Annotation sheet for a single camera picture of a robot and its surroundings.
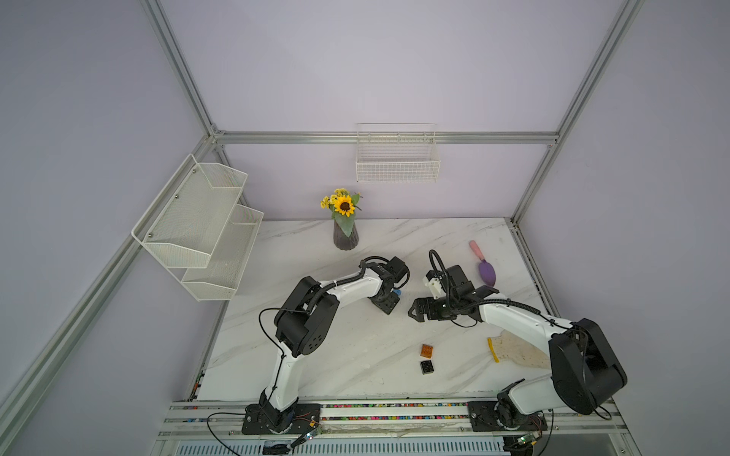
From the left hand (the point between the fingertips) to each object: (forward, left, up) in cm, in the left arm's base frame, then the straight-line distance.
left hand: (377, 300), depth 95 cm
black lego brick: (-22, -14, +1) cm, 26 cm away
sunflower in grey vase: (+23, +12, +22) cm, 34 cm away
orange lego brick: (-17, -15, 0) cm, 23 cm away
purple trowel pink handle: (+12, -41, +1) cm, 42 cm away
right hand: (-7, -15, +3) cm, 17 cm away
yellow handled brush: (-14, -35, -1) cm, 38 cm away
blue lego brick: (+3, -7, 0) cm, 8 cm away
